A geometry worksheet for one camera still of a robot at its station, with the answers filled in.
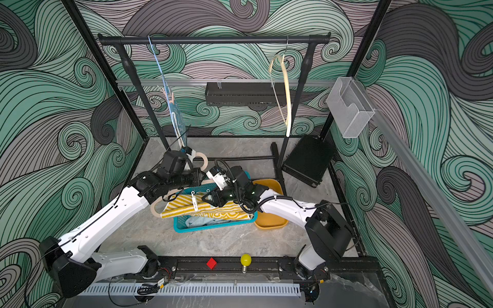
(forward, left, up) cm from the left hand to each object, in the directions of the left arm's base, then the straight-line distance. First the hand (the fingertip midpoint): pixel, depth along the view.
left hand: (205, 173), depth 74 cm
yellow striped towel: (-9, +11, -12) cm, 18 cm away
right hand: (-8, +1, -7) cm, 10 cm away
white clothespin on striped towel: (-9, +4, -6) cm, 12 cm away
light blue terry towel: (-11, +7, -22) cm, 25 cm away
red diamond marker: (-28, -3, -22) cm, 35 cm away
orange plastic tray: (-10, -24, -23) cm, 35 cm away
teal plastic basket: (-14, +11, -17) cm, 25 cm away
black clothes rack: (+25, -34, -21) cm, 47 cm away
